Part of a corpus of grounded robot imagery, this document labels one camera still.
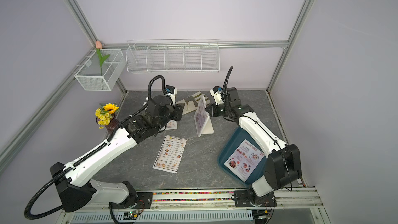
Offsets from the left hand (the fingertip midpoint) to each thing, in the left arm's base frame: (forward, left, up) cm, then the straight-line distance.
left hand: (180, 104), depth 71 cm
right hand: (+4, -12, -9) cm, 16 cm away
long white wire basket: (+43, -1, -3) cm, 43 cm away
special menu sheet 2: (-18, -32, -30) cm, 47 cm away
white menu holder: (+4, -14, -30) cm, 33 cm away
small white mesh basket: (+24, +50, +1) cm, 56 cm away
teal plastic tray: (-3, -28, -33) cm, 43 cm away
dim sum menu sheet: (-11, +10, -32) cm, 35 cm away
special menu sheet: (+4, -10, -17) cm, 20 cm away
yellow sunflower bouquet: (+3, +39, -6) cm, 39 cm away
